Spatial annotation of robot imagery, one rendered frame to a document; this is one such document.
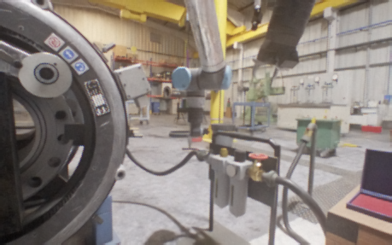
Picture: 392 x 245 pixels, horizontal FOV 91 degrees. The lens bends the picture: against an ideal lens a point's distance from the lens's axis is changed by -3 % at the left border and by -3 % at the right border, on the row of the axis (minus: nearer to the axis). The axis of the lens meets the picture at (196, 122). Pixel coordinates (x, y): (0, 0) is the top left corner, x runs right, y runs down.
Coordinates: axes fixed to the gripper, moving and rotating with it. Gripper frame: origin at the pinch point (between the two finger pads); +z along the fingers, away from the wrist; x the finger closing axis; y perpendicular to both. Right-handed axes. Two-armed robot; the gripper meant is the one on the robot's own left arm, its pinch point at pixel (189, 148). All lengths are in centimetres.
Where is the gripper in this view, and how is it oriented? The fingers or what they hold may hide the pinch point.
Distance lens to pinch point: 97.1
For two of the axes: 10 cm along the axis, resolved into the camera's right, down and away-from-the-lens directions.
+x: -1.6, -0.8, 9.8
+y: 9.9, 0.1, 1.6
